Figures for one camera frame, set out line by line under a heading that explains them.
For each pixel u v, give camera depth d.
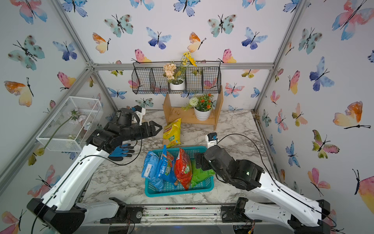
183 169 0.71
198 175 0.76
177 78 0.90
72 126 0.73
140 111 0.63
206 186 0.81
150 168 0.71
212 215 0.75
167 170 0.71
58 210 0.37
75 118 0.74
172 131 0.95
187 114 1.07
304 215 0.39
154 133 0.61
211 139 0.55
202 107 0.98
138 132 0.59
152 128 0.61
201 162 0.56
